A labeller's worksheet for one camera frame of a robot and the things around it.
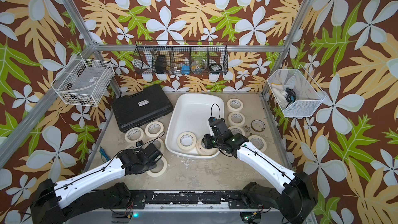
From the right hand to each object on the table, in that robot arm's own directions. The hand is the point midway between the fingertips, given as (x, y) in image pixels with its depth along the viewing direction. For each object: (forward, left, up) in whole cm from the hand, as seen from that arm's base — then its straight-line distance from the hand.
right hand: (203, 139), depth 81 cm
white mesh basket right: (+20, -51, +13) cm, 57 cm away
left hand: (-9, +26, -8) cm, 29 cm away
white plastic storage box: (+26, +8, -12) cm, 30 cm away
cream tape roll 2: (+4, +10, -11) cm, 15 cm away
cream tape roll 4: (+9, +44, -12) cm, 46 cm away
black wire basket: (+49, +14, +18) cm, 54 cm away
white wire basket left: (+22, +62, +21) cm, 69 cm away
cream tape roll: (-4, -1, -7) cm, 8 cm away
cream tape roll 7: (+22, -23, -13) cm, 34 cm away
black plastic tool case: (+30, +37, -7) cm, 48 cm away
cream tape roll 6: (+34, -24, -13) cm, 43 cm away
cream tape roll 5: (-12, +23, -10) cm, 28 cm away
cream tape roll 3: (+8, +31, -10) cm, 34 cm away
